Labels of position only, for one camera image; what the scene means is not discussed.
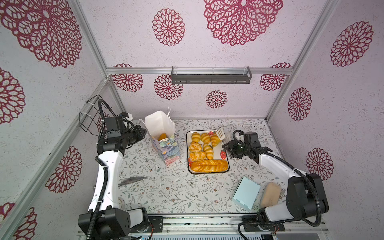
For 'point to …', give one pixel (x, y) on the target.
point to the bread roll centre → (209, 150)
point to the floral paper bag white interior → (161, 127)
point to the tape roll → (121, 203)
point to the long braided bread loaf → (209, 165)
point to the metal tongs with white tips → (224, 135)
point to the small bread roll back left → (195, 137)
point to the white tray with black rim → (219, 152)
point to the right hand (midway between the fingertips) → (224, 145)
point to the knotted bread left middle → (195, 147)
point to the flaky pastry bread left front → (197, 155)
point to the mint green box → (246, 193)
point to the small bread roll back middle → (205, 138)
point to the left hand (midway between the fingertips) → (146, 133)
